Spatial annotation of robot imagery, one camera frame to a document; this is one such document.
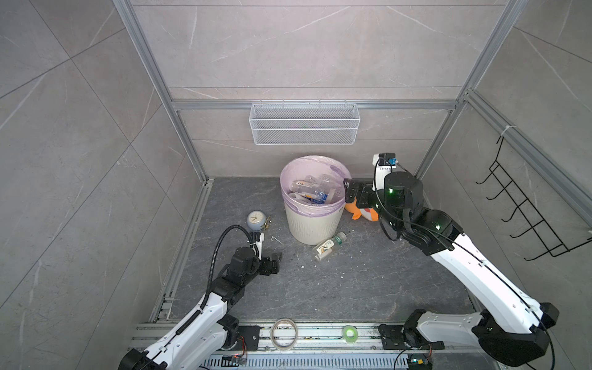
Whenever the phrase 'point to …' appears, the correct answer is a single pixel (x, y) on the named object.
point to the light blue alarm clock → (256, 220)
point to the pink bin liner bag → (304, 166)
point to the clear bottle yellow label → (309, 184)
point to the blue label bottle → (317, 196)
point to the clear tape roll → (276, 322)
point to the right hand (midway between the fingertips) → (357, 178)
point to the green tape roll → (350, 334)
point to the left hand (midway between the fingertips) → (270, 248)
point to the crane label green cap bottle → (325, 247)
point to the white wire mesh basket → (301, 124)
